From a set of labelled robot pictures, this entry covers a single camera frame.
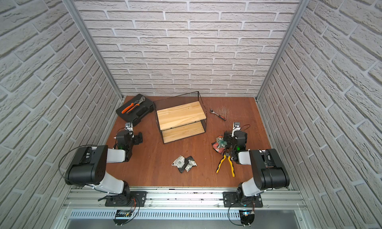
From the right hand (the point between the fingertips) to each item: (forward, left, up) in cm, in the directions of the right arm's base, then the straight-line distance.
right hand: (236, 131), depth 95 cm
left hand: (+5, +68, +1) cm, 68 cm away
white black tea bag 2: (-18, +30, -4) cm, 35 cm away
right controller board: (-45, +4, -5) cm, 46 cm away
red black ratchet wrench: (+20, +13, -3) cm, 25 cm away
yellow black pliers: (-14, +9, -3) cm, 17 cm away
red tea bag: (-9, +15, -1) cm, 17 cm away
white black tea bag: (-17, +36, -3) cm, 40 cm away
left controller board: (-40, +66, -7) cm, 77 cm away
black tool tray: (+21, +69, +3) cm, 72 cm away
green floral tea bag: (-8, +11, 0) cm, 14 cm away
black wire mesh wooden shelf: (+6, +35, +12) cm, 37 cm away
